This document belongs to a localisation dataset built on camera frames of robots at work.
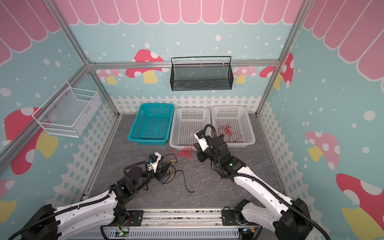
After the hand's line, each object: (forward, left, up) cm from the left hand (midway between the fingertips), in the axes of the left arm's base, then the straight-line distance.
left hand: (167, 162), depth 79 cm
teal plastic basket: (+37, +19, -13) cm, 44 cm away
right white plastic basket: (+42, -43, -14) cm, 62 cm away
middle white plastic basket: (+42, -7, -14) cm, 45 cm away
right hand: (+6, -15, +9) cm, 18 cm away
